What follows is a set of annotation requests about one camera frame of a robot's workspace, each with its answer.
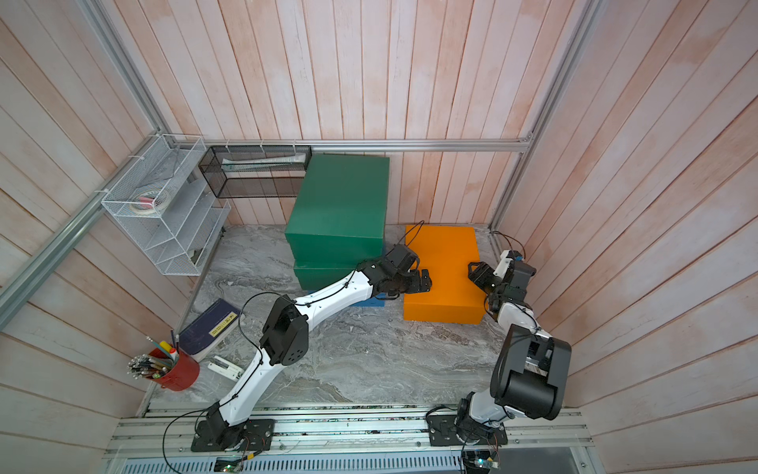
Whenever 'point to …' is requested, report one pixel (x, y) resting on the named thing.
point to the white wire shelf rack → (180, 237)
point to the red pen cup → (167, 364)
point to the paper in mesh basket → (232, 164)
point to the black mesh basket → (256, 171)
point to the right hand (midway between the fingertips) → (475, 265)
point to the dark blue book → (199, 338)
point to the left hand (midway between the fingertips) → (421, 289)
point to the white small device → (225, 367)
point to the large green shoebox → (316, 269)
